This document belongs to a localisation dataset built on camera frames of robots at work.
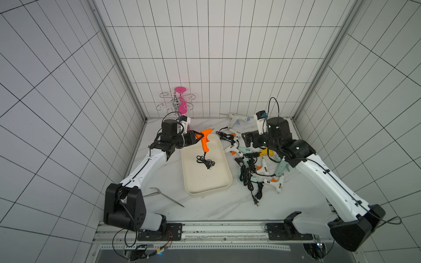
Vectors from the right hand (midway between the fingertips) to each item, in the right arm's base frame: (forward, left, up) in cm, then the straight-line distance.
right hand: (245, 132), depth 73 cm
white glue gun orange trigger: (-13, -20, -28) cm, 37 cm away
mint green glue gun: (+8, -4, -26) cm, 27 cm away
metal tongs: (-20, +43, -29) cm, 55 cm away
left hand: (+1, +21, -7) cm, 22 cm away
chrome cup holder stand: (+21, +37, -1) cm, 43 cm away
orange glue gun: (0, +19, -8) cm, 21 cm away
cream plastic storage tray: (-12, +23, -27) cm, 38 cm away
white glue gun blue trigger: (+36, -1, -27) cm, 45 cm away
